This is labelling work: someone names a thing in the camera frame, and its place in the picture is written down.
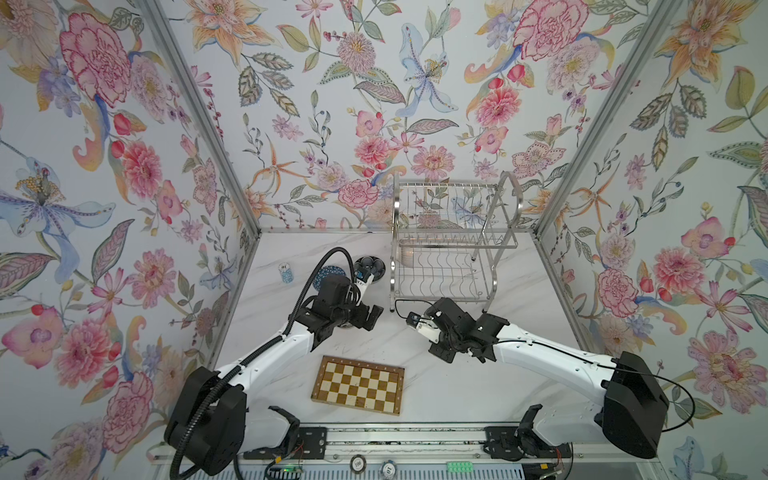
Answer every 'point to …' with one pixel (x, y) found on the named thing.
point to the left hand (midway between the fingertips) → (372, 303)
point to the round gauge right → (388, 469)
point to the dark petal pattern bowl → (372, 265)
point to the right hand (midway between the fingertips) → (433, 334)
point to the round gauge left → (358, 464)
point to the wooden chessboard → (359, 384)
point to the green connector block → (459, 466)
